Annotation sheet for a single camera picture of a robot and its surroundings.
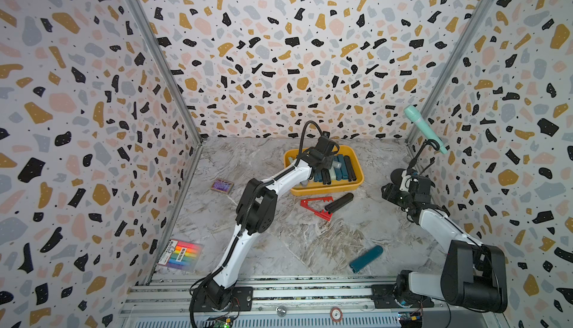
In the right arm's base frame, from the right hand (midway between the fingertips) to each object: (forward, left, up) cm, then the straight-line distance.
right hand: (394, 189), depth 91 cm
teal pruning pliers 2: (+11, +21, -7) cm, 25 cm away
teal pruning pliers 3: (+21, +19, -6) cm, 29 cm away
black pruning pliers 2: (+13, +15, -7) cm, 21 cm away
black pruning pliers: (+10, +27, -6) cm, 30 cm away
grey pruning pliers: (+15, +23, -3) cm, 28 cm away
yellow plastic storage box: (+6, +31, -8) cm, 33 cm away
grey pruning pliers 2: (+7, +37, -7) cm, 38 cm away
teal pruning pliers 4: (-25, +14, -10) cm, 30 cm away
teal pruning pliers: (+10, +31, -6) cm, 33 cm away
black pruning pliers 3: (-2, +22, -9) cm, 24 cm away
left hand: (+14, +25, +4) cm, 29 cm away
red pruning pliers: (-8, +28, -8) cm, 30 cm away
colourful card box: (+4, +74, -6) cm, 75 cm away
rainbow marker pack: (-26, +81, -6) cm, 85 cm away
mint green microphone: (+17, -3, +25) cm, 30 cm away
